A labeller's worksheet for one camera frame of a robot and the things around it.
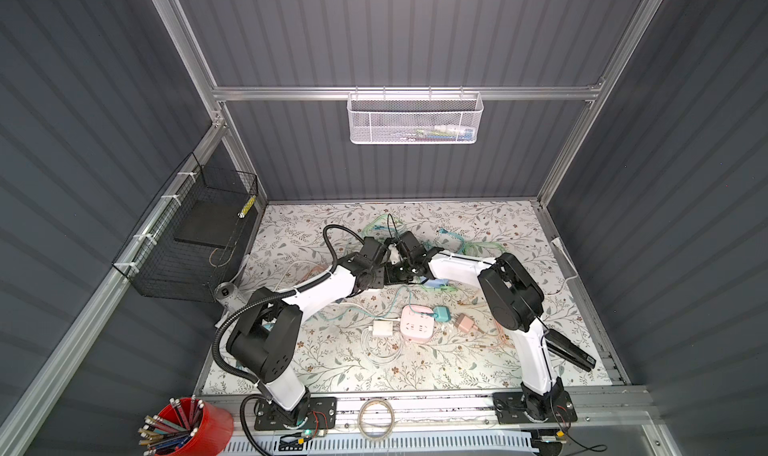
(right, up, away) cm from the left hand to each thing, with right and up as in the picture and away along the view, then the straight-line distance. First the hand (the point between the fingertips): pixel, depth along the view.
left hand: (374, 275), depth 92 cm
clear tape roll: (-2, -34, -21) cm, 40 cm away
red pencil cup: (-38, -35, -20) cm, 55 cm away
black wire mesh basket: (-44, +11, -18) cm, 49 cm away
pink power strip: (+13, -13, -6) cm, 19 cm away
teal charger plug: (+20, -11, -4) cm, 23 cm away
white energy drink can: (-39, -3, -12) cm, 41 cm away
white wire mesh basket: (+15, +61, +32) cm, 71 cm away
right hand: (+2, -3, +5) cm, 6 cm away
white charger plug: (+3, -14, -6) cm, 16 cm away
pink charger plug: (+27, -14, -5) cm, 31 cm away
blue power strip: (+19, -2, +1) cm, 20 cm away
